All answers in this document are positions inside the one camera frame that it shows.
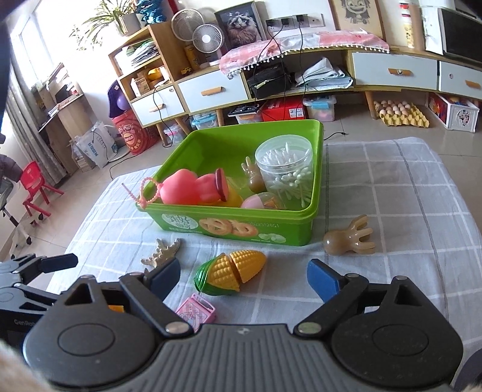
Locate clear storage box with toys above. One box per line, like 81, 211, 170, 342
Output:
303, 94, 337, 122

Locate office chair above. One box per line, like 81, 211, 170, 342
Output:
0, 154, 31, 261

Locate white appliance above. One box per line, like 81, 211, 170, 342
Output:
421, 5, 445, 53

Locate beige starfish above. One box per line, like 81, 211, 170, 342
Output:
141, 238, 181, 269

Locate purple balloon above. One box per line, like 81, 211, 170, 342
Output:
107, 81, 130, 117

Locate grey desk fan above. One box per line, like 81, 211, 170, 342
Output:
171, 9, 204, 41

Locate black bag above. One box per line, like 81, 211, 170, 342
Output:
246, 68, 292, 99

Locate red flat box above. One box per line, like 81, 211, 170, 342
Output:
261, 100, 305, 121

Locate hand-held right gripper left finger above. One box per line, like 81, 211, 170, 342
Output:
63, 258, 192, 338

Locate small clear storage box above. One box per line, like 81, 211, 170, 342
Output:
164, 124, 189, 146

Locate blue sequin decoration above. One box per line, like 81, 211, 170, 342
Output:
136, 0, 166, 25

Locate pink pig toy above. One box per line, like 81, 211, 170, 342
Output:
159, 168, 229, 206

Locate blue-lidded clear storage box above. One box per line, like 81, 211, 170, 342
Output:
192, 113, 219, 131

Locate grey checked tablecloth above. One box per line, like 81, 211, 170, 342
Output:
45, 138, 482, 392

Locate brown claw massager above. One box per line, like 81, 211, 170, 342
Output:
324, 215, 376, 256
241, 156, 268, 194

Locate small pink box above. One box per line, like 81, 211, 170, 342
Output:
175, 295, 216, 333

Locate wide white cabinet drawer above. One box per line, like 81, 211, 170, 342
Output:
351, 51, 439, 87
177, 73, 251, 114

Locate white desk fan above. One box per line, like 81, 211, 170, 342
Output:
193, 24, 224, 68

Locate clear box with black top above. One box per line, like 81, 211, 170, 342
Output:
228, 105, 264, 124

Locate framed cat picture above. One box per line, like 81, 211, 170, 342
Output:
214, 1, 266, 51

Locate pink capsule ball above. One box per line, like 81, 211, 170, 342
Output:
241, 191, 285, 210

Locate wooden tv cabinet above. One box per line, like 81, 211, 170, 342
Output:
109, 23, 482, 147

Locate red plastic chair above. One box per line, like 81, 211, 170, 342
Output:
20, 161, 64, 217

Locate clear cotton swab jar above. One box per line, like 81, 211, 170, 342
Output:
255, 136, 314, 211

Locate framed cartoon face picture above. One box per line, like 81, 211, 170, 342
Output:
329, 0, 385, 38

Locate white toy crate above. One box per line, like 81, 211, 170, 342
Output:
427, 92, 480, 133

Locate small white cabinet drawer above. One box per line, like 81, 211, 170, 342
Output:
131, 85, 187, 127

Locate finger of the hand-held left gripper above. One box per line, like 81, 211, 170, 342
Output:
15, 254, 78, 285
0, 261, 29, 277

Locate yellow egg tray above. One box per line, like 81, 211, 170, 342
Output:
373, 100, 430, 129

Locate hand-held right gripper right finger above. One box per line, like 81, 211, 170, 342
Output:
294, 259, 430, 337

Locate toy corn cob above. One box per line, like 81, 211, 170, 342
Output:
193, 250, 267, 295

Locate pink tasselled cloth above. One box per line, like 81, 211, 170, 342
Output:
219, 32, 390, 78

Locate person's left forearm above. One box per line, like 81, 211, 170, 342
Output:
0, 337, 51, 392

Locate potted green plant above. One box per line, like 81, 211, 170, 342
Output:
71, 0, 140, 46

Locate small cardboard box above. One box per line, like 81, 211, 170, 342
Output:
132, 73, 153, 96

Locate pink beaded strap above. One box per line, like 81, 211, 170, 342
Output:
121, 177, 162, 209

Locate red printed bag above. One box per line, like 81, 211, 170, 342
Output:
112, 113, 159, 156

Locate green plastic cookie box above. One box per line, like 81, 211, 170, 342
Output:
145, 119, 325, 246

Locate wall power outlets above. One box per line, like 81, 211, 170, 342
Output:
265, 13, 324, 31

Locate white shopping bag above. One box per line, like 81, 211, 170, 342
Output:
71, 121, 117, 168

